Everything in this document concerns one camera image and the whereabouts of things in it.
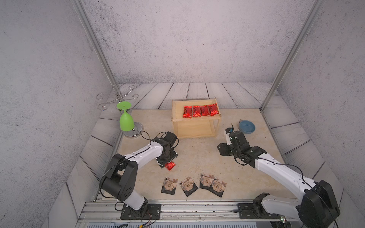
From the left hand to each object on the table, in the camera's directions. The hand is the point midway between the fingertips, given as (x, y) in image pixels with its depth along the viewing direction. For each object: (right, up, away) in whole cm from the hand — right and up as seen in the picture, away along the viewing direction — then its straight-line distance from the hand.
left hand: (174, 160), depth 89 cm
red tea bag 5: (+24, +31, 0) cm, 39 cm away
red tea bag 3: (+14, +30, -1) cm, 33 cm away
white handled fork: (+50, +25, +26) cm, 62 cm away
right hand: (+28, +10, -5) cm, 30 cm away
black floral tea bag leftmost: (-2, -13, -7) cm, 15 cm away
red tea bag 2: (+8, +30, 0) cm, 31 cm away
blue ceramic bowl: (+53, +19, +19) cm, 59 cm away
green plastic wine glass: (-27, +24, -6) cm, 37 cm away
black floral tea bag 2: (+18, -11, -6) cm, 22 cm away
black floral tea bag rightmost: (+25, -13, -8) cm, 29 cm away
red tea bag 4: (+19, +31, 0) cm, 36 cm away
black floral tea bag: (+8, -13, -7) cm, 17 cm away
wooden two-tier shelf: (+13, +19, +20) cm, 31 cm away
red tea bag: (-3, -3, -1) cm, 5 cm away
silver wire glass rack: (-35, +36, -4) cm, 51 cm away
